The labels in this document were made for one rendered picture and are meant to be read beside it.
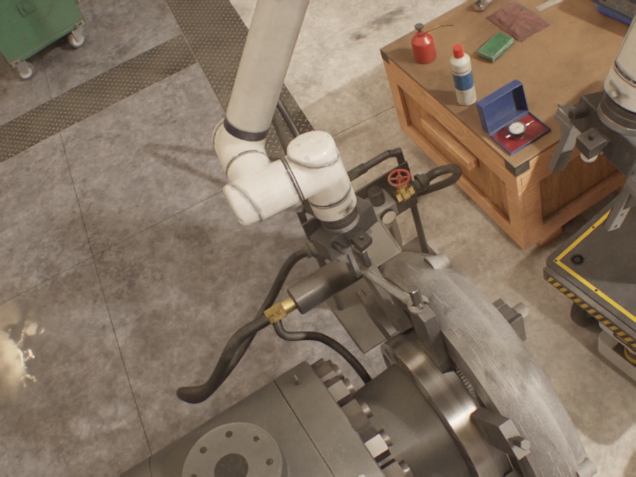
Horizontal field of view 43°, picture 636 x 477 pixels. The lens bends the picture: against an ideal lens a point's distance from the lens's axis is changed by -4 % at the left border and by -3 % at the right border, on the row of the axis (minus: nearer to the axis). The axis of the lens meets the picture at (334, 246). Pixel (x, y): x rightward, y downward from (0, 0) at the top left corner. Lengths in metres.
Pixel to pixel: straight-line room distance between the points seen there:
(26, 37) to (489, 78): 2.64
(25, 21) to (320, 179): 3.27
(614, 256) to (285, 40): 1.39
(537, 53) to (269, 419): 1.71
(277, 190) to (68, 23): 3.30
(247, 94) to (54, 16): 3.18
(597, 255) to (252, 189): 1.33
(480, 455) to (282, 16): 0.97
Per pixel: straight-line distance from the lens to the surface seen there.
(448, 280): 1.70
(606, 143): 1.20
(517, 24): 3.06
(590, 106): 1.22
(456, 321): 1.64
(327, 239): 1.59
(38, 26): 4.62
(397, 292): 1.66
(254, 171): 1.50
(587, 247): 2.54
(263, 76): 1.48
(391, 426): 1.79
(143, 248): 3.43
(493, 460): 1.79
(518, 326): 1.86
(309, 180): 1.48
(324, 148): 1.46
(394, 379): 1.86
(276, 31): 1.44
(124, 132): 4.00
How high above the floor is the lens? 2.35
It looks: 49 degrees down
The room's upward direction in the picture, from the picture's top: 22 degrees counter-clockwise
